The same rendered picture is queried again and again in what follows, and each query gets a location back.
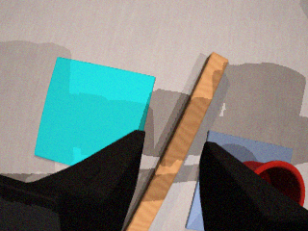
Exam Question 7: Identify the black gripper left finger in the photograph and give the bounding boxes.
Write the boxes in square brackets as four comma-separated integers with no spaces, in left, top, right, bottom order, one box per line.
[0,130,146,231]

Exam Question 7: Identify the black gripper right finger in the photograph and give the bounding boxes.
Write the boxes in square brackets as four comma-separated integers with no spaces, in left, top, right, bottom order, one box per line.
[199,141,308,231]

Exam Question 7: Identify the tan wooden bar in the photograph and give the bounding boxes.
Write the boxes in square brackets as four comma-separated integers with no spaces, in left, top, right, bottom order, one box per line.
[123,51,228,231]

